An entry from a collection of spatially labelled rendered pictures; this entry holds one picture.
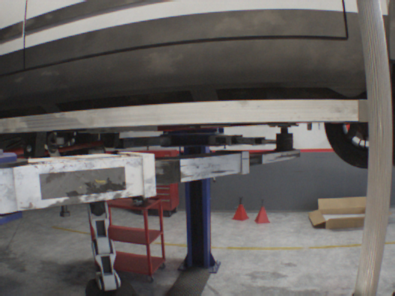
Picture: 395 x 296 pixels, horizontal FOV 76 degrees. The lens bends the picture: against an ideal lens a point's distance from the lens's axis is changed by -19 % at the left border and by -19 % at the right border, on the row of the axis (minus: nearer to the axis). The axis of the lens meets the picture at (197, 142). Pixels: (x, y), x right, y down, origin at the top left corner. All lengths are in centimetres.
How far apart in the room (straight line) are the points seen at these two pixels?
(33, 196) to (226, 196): 540
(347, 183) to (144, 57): 543
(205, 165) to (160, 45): 34
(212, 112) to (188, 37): 22
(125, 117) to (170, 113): 12
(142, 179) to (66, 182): 18
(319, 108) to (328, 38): 19
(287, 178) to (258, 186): 58
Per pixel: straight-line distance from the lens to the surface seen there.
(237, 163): 90
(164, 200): 558
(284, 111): 70
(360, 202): 584
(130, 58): 85
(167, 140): 306
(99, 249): 262
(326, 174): 585
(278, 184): 578
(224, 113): 70
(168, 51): 81
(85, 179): 64
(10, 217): 62
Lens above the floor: 160
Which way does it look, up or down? 2 degrees down
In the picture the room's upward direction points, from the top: 1 degrees counter-clockwise
